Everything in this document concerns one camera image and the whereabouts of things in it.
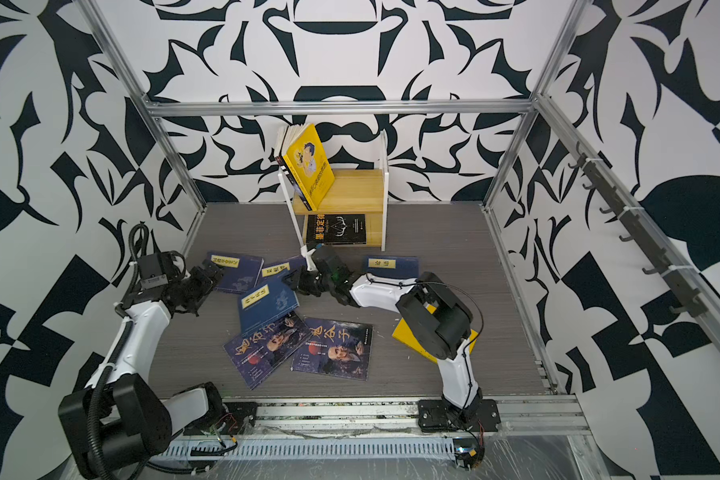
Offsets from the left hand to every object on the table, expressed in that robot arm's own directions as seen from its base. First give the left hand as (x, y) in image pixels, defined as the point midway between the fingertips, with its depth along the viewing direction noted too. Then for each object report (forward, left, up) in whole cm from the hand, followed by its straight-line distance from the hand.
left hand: (216, 274), depth 84 cm
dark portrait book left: (-18, -11, -13) cm, 24 cm away
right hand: (-2, -18, -1) cm, 18 cm away
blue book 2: (+2, -18, -2) cm, 18 cm away
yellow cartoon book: (-14, -53, -14) cm, 56 cm away
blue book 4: (-6, -13, -5) cm, 16 cm away
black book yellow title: (+24, -32, -10) cm, 41 cm away
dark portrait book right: (-17, -32, -14) cm, 39 cm away
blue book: (+9, -1, -13) cm, 16 cm away
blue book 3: (+10, -52, -13) cm, 54 cm away
